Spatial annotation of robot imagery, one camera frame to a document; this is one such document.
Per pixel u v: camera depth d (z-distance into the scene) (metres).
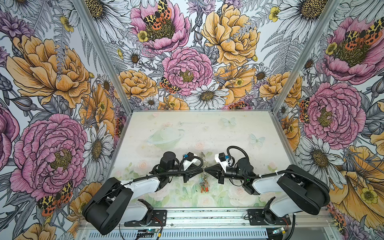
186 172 0.70
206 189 0.79
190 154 0.70
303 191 0.45
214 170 0.75
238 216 0.76
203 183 0.85
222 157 0.69
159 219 0.73
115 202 0.43
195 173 0.77
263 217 0.68
